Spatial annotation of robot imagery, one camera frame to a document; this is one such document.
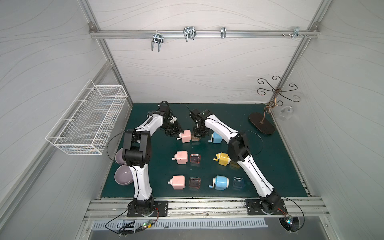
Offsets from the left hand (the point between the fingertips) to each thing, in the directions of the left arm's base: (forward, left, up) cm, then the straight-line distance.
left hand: (182, 133), depth 94 cm
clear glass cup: (+7, -63, +13) cm, 64 cm away
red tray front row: (-28, -8, -7) cm, 30 cm away
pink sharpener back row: (-2, -2, -2) cm, 3 cm away
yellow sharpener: (-17, -25, 0) cm, 30 cm away
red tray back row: (-1, -8, -6) cm, 10 cm away
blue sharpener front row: (-30, -22, 0) cm, 37 cm away
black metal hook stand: (+16, -55, -6) cm, 58 cm away
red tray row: (-14, -8, -7) cm, 18 cm away
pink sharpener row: (-16, -1, 0) cm, 16 cm away
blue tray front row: (-28, -33, -9) cm, 44 cm away
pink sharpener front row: (-30, 0, -1) cm, 30 cm away
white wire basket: (-12, +43, +24) cm, 51 cm away
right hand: (+2, -10, -6) cm, 12 cm away
